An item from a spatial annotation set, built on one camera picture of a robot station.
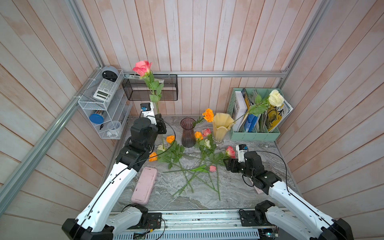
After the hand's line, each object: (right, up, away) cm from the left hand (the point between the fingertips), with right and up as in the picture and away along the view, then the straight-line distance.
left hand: (161, 117), depth 68 cm
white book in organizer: (+44, +7, +22) cm, 50 cm away
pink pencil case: (-13, -38, +15) cm, 43 cm away
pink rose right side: (+40, -21, +27) cm, 52 cm away
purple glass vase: (+13, -11, +26) cm, 31 cm away
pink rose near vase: (+25, -7, +36) cm, 45 cm away
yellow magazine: (+72, +4, +31) cm, 78 cm away
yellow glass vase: (+34, -2, +27) cm, 44 cm away
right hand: (+35, -23, +15) cm, 44 cm away
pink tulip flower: (+21, -30, +22) cm, 43 cm away
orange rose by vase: (+20, -10, +35) cm, 42 cm away
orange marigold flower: (+23, +2, +8) cm, 24 cm away
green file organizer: (+56, -4, +30) cm, 63 cm away
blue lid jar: (-35, 0, +8) cm, 36 cm away
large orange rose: (+1, -23, +28) cm, 36 cm away
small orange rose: (0, -12, +33) cm, 35 cm away
